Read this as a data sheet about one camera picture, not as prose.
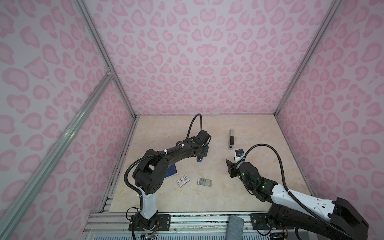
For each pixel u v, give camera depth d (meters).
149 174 0.51
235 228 0.69
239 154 0.69
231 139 0.98
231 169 0.70
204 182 0.86
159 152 0.53
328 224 0.41
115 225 0.74
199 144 0.71
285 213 0.61
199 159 0.95
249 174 0.59
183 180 0.86
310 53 0.84
